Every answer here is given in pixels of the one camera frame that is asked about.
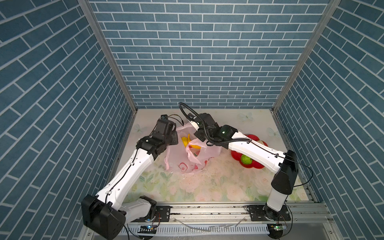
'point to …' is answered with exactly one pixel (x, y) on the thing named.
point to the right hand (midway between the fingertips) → (198, 123)
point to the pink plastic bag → (186, 153)
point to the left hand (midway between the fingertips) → (174, 134)
